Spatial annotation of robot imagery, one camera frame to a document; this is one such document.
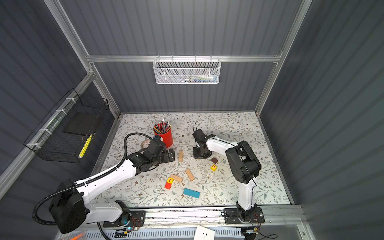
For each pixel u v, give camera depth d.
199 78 0.93
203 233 0.67
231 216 0.73
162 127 0.96
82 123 0.76
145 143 1.02
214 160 0.93
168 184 0.85
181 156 0.96
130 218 0.71
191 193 0.81
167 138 0.95
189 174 0.88
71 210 0.39
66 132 0.72
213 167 0.89
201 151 0.82
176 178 0.86
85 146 0.69
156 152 0.63
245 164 0.52
